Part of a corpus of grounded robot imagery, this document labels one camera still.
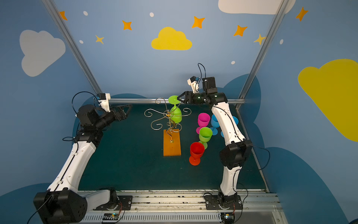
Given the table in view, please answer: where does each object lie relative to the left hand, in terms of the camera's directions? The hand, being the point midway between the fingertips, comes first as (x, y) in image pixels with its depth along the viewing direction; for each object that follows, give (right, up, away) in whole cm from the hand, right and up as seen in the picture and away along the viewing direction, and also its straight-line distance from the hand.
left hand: (125, 104), depth 73 cm
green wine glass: (+46, -18, +17) cm, 52 cm away
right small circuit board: (+55, -61, +1) cm, 82 cm away
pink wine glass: (+45, -8, +21) cm, 50 cm away
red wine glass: (+39, -26, +4) cm, 46 cm away
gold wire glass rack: (+23, -7, +1) cm, 24 cm away
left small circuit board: (-8, -60, 0) cm, 60 cm away
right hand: (+30, +5, +5) cm, 31 cm away
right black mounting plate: (+47, -53, +2) cm, 71 cm away
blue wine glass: (+54, -12, +22) cm, 59 cm away
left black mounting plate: (-2, -53, +1) cm, 53 cm away
